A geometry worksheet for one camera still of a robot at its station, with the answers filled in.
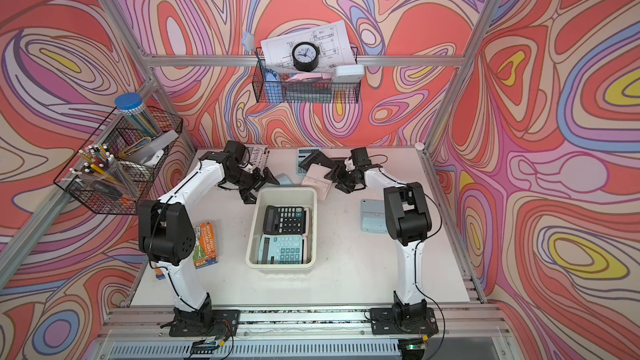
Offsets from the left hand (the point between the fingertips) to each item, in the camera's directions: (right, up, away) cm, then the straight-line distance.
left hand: (273, 189), depth 88 cm
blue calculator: (+3, -21, -4) cm, 21 cm away
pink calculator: (+15, +4, +13) cm, 21 cm away
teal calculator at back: (+8, +14, +27) cm, 31 cm away
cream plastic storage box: (-2, -3, 0) cm, 4 cm away
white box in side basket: (-33, +12, -15) cm, 39 cm away
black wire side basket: (-46, +17, -11) cm, 50 cm away
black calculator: (+4, -12, +3) cm, 13 cm away
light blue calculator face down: (+37, -11, +5) cm, 39 cm away
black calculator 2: (+16, +12, +22) cm, 30 cm away
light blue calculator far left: (+1, +3, +18) cm, 19 cm away
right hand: (+21, +1, +12) cm, 24 cm away
